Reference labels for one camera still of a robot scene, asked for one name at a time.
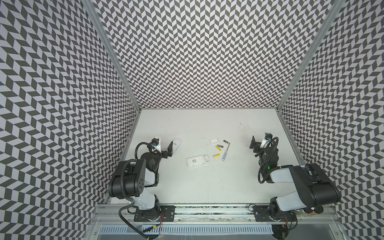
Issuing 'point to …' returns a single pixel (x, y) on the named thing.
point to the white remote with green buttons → (195, 160)
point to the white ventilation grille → (188, 229)
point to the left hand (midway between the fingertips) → (165, 140)
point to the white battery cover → (213, 140)
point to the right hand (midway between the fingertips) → (260, 139)
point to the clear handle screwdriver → (225, 154)
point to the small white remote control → (176, 143)
